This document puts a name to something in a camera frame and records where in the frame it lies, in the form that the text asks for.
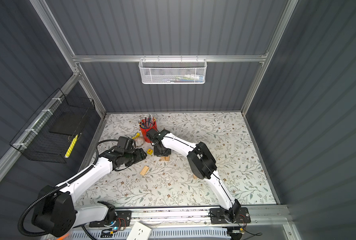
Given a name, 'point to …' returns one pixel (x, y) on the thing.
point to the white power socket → (139, 231)
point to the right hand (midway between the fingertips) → (161, 155)
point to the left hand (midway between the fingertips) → (142, 156)
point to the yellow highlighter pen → (137, 135)
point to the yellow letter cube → (150, 151)
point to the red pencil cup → (144, 131)
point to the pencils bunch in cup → (147, 122)
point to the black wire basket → (51, 134)
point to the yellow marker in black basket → (72, 144)
